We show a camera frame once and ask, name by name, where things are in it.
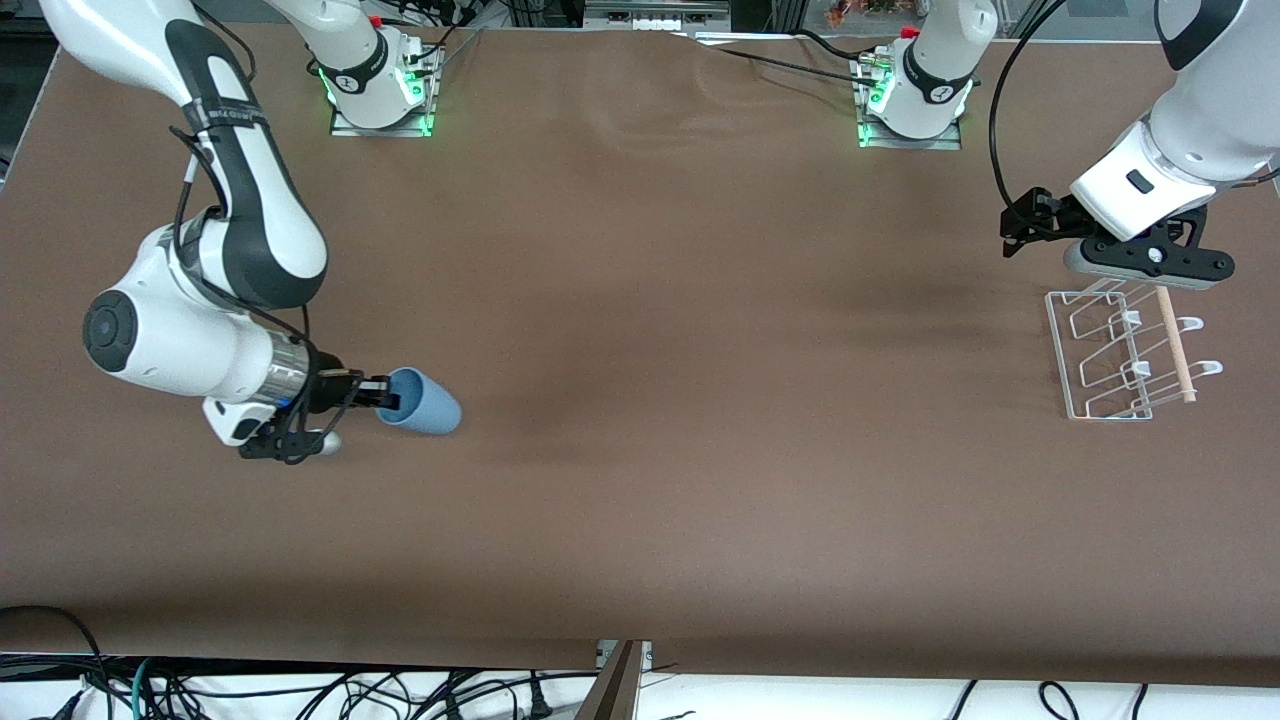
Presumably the teal floor cable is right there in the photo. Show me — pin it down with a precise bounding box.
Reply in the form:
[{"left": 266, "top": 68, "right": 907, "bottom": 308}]
[{"left": 128, "top": 658, "right": 166, "bottom": 720}]

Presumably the black cable on tabletop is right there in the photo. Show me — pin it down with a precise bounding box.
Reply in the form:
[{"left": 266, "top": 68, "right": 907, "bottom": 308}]
[{"left": 688, "top": 32, "right": 881, "bottom": 83}]

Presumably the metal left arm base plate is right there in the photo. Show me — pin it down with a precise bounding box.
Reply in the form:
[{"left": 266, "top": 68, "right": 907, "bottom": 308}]
[{"left": 853, "top": 50, "right": 965, "bottom": 152}]

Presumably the white power strip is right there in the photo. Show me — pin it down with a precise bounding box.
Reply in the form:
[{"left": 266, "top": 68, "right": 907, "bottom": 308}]
[{"left": 583, "top": 0, "right": 733, "bottom": 33}]

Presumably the blue plastic cup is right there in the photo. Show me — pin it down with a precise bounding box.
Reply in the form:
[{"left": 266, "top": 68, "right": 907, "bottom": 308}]
[{"left": 377, "top": 366, "right": 464, "bottom": 437}]

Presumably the black looped floor cable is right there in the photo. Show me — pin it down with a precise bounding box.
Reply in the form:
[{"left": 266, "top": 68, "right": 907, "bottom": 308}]
[{"left": 0, "top": 604, "right": 113, "bottom": 720}]

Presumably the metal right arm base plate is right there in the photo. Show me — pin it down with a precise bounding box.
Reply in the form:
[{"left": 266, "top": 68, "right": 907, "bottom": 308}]
[{"left": 329, "top": 42, "right": 442, "bottom": 139}]

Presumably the white wire cup rack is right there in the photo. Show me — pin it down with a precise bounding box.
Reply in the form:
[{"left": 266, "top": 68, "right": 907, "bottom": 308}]
[{"left": 1045, "top": 278, "right": 1224, "bottom": 422}]

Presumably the black plug cable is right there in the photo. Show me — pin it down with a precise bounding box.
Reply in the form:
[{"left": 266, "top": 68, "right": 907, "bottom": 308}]
[{"left": 440, "top": 672, "right": 556, "bottom": 720}]

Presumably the wooden rack rod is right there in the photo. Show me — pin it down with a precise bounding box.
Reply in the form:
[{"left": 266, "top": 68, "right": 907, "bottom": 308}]
[{"left": 1157, "top": 288, "right": 1198, "bottom": 405}]

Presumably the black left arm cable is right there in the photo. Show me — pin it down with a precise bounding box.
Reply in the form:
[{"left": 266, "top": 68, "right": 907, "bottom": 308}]
[{"left": 987, "top": 0, "right": 1076, "bottom": 213}]

